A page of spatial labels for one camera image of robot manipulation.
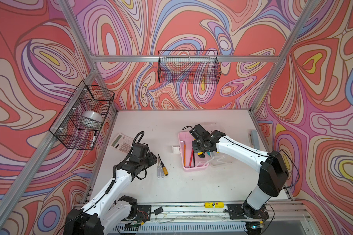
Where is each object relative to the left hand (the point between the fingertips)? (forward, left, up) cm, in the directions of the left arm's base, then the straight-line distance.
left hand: (155, 157), depth 84 cm
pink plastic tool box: (-3, -32, +4) cm, 32 cm away
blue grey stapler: (+16, -65, -5) cm, 67 cm away
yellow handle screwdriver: (-3, -5, -8) cm, 10 cm away
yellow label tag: (-23, -32, -7) cm, 40 cm away
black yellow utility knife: (+1, -27, +1) cm, 27 cm away
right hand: (+5, -26, +2) cm, 26 cm away
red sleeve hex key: (+3, -22, -8) cm, 23 cm away
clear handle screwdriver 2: (-4, -3, -8) cm, 10 cm away
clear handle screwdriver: (-3, -1, -8) cm, 9 cm away
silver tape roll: (+11, +30, +23) cm, 40 cm away
